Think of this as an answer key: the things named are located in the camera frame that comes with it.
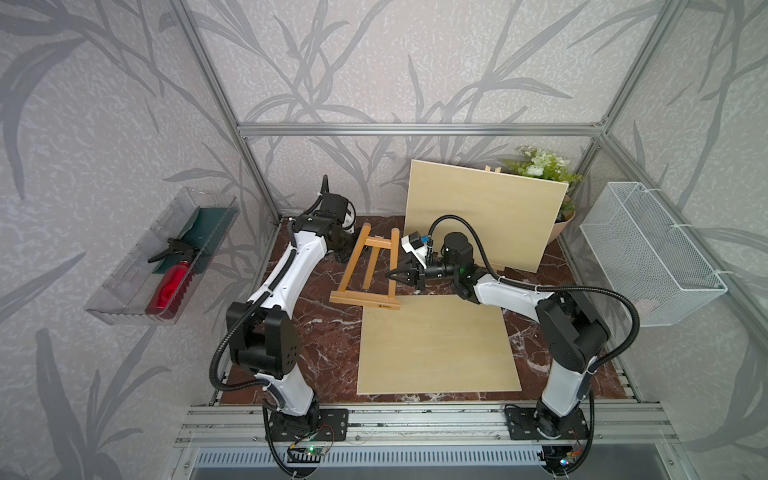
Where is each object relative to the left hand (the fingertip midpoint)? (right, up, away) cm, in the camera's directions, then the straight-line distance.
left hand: (371, 248), depth 84 cm
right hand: (+5, -6, -7) cm, 10 cm away
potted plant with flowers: (+51, +27, +11) cm, 59 cm away
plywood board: (+19, -29, +4) cm, 34 cm away
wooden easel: (+5, -14, -5) cm, 16 cm away
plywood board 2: (+41, +10, +1) cm, 42 cm away
